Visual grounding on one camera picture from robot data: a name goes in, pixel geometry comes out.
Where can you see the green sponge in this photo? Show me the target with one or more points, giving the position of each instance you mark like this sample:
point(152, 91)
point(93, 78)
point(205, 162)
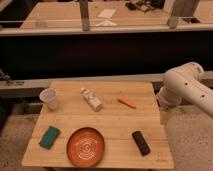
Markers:
point(49, 137)

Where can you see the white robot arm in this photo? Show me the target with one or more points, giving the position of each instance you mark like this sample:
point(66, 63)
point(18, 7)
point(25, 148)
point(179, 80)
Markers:
point(184, 82)

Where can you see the white bottle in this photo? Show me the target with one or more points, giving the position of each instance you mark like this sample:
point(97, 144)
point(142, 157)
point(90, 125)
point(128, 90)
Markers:
point(91, 99)

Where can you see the orange carrot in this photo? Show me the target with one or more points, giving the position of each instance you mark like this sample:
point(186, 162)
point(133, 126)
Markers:
point(126, 102)

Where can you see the clear plastic cup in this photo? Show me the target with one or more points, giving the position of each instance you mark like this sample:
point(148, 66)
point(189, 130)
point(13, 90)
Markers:
point(49, 97)

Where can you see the orange plate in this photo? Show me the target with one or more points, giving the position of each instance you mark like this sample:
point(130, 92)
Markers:
point(85, 147)

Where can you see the black rectangular block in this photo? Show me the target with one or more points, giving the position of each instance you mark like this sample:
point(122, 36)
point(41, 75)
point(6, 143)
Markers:
point(141, 143)

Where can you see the white paper sheet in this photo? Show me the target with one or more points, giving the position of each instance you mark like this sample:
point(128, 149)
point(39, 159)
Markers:
point(107, 13)

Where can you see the grey metal post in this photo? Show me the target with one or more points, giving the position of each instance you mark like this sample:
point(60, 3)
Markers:
point(84, 15)

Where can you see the grey metal bracket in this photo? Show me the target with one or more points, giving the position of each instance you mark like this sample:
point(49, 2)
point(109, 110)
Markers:
point(172, 22)

